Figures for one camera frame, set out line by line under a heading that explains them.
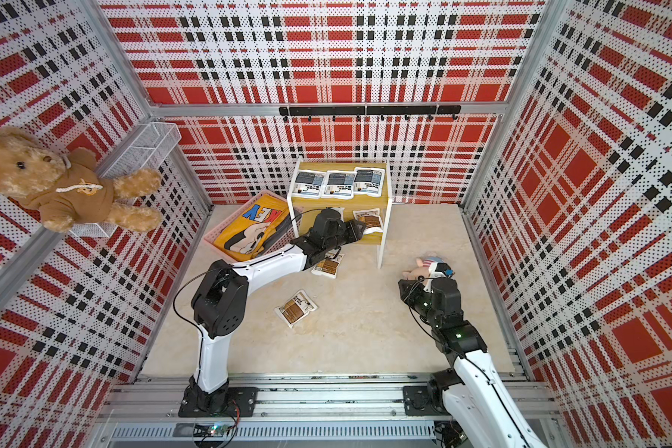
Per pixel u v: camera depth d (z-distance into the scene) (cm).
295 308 89
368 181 80
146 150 87
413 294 69
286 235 100
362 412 73
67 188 55
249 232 103
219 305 52
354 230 80
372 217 93
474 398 44
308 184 80
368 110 88
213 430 69
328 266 99
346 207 84
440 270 71
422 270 94
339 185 79
